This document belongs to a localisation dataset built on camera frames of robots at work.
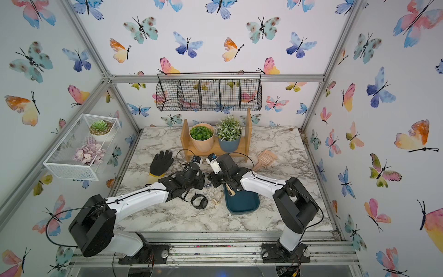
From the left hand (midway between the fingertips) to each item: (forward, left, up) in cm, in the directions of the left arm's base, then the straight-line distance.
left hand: (205, 176), depth 87 cm
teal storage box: (-11, -18, -8) cm, 22 cm away
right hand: (0, -2, +1) cm, 3 cm away
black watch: (-11, +1, -7) cm, 13 cm away
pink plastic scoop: (+17, -35, -11) cm, 40 cm away
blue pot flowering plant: (+18, -12, +13) cm, 25 cm away
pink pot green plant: (+19, +2, +8) cm, 21 cm away
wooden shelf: (+18, -21, -2) cm, 28 cm away
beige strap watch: (-6, -13, -8) cm, 16 cm away
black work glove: (+13, +29, -9) cm, 33 cm away
